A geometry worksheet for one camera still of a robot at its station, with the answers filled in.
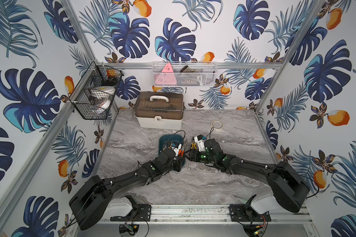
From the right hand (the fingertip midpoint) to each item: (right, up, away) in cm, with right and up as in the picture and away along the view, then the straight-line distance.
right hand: (185, 153), depth 83 cm
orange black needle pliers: (-2, +1, 0) cm, 3 cm away
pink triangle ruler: (-11, +46, +7) cm, 48 cm away
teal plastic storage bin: (-14, +7, +14) cm, 21 cm away
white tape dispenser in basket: (-51, +33, +7) cm, 62 cm away
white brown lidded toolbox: (-16, +26, +9) cm, 32 cm away
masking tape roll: (+25, +17, +28) cm, 41 cm away
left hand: (-1, -2, -1) cm, 3 cm away
